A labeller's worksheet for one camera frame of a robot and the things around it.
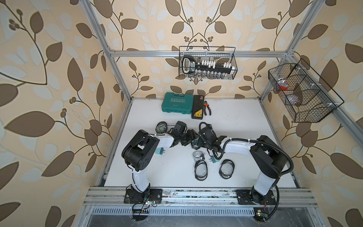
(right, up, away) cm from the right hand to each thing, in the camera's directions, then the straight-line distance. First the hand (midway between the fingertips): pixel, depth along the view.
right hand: (199, 141), depth 94 cm
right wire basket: (+54, +28, -21) cm, 64 cm away
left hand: (-3, +4, -1) cm, 5 cm away
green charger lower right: (+8, -10, -8) cm, 15 cm away
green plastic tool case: (-16, +27, +18) cm, 36 cm away
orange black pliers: (+8, +26, +22) cm, 35 cm away
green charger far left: (-26, -5, -5) cm, 27 cm away
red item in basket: (+48, +34, -13) cm, 60 cm away
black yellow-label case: (+1, +24, +20) cm, 31 cm away
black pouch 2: (+15, -15, -11) cm, 24 cm away
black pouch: (0, -15, -10) cm, 18 cm away
